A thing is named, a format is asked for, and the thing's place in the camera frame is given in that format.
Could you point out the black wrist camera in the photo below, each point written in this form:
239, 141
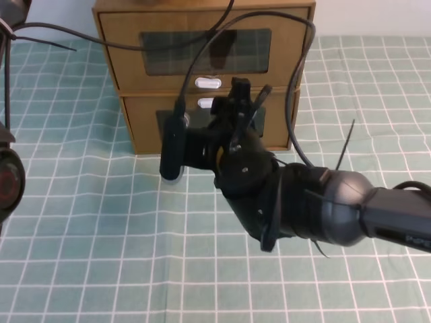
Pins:
173, 148

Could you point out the cyan checkered tablecloth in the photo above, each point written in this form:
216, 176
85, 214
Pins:
98, 237

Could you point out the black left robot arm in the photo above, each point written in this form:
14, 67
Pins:
13, 178

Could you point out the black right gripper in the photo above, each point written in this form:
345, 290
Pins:
246, 173

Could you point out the brown cardboard drawer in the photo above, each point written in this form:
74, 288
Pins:
258, 40
139, 109

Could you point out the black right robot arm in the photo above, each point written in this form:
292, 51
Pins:
295, 200

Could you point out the white drawer handle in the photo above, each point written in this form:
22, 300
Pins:
208, 83
205, 103

